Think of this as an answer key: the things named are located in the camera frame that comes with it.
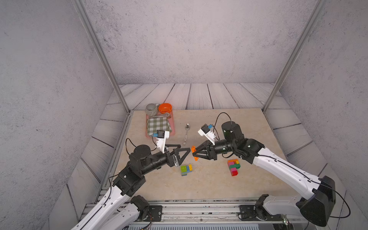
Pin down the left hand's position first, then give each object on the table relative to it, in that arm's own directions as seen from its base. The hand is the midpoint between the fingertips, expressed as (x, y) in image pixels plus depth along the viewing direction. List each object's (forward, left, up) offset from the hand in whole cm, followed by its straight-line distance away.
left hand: (186, 150), depth 62 cm
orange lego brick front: (+8, -28, -28) cm, 41 cm away
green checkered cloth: (+41, +23, -30) cm, 56 cm away
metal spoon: (+37, -1, -29) cm, 47 cm away
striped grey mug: (+55, +28, -28) cm, 67 cm away
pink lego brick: (+7, -27, -28) cm, 39 cm away
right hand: (0, -4, -3) cm, 5 cm away
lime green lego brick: (+2, +2, -29) cm, 30 cm away
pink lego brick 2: (+4, -28, -31) cm, 42 cm away
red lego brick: (+2, -28, -30) cm, 41 cm away
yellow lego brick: (+3, -2, -24) cm, 25 cm away
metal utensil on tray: (+48, +16, -28) cm, 58 cm away
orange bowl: (+56, +17, -27) cm, 64 cm away
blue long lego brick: (+2, 0, -24) cm, 25 cm away
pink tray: (+43, +11, -30) cm, 54 cm away
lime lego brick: (+3, +2, -25) cm, 25 cm away
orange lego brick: (+1, -3, -2) cm, 4 cm away
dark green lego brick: (+6, -30, -29) cm, 42 cm away
